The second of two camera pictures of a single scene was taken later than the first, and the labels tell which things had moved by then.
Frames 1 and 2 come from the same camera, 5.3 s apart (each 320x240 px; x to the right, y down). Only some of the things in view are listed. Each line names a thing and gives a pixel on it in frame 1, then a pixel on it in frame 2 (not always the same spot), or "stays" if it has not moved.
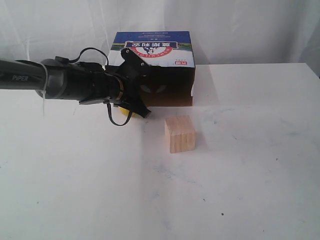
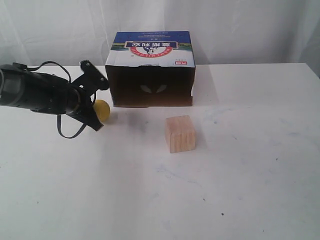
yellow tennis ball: x=126 y=112 → x=102 y=109
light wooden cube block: x=180 y=131 stays
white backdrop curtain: x=223 y=32 stays
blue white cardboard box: x=169 y=80 stays
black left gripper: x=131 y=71 → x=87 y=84
